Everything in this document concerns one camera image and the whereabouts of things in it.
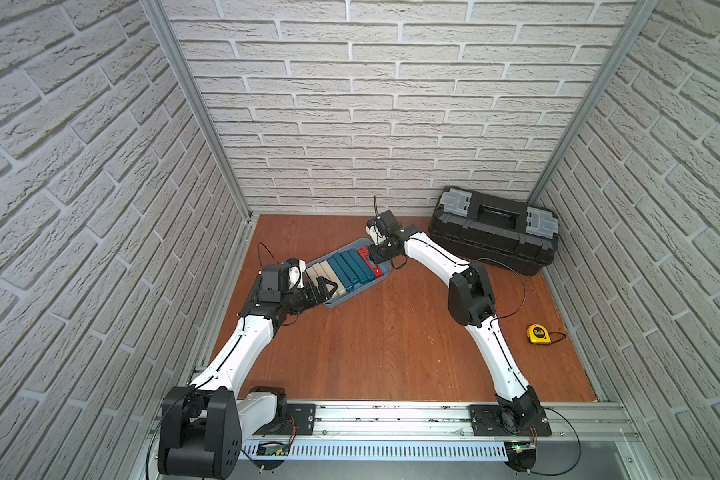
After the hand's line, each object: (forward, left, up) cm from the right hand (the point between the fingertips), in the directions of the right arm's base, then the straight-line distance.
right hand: (379, 253), depth 103 cm
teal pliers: (-8, +13, 0) cm, 15 cm away
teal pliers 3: (-5, +10, 0) cm, 11 cm away
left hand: (-19, +16, +10) cm, 26 cm away
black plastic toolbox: (-4, -43, +11) cm, 44 cm away
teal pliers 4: (-4, +6, -1) cm, 7 cm away
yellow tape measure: (-32, -45, -3) cm, 55 cm away
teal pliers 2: (-12, +12, -1) cm, 17 cm away
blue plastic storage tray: (-5, +20, 0) cm, 21 cm away
